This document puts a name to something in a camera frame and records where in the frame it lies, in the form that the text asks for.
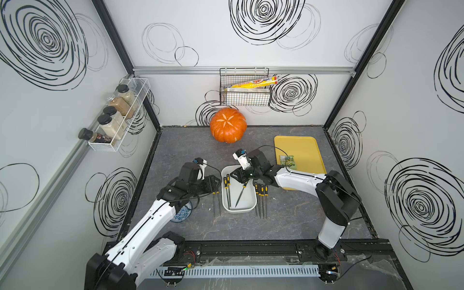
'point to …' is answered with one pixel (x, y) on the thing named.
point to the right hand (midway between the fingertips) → (232, 173)
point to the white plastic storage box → (237, 197)
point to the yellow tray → (306, 152)
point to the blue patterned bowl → (183, 214)
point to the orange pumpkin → (228, 125)
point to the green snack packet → (288, 161)
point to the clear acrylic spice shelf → (115, 144)
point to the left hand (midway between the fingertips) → (216, 181)
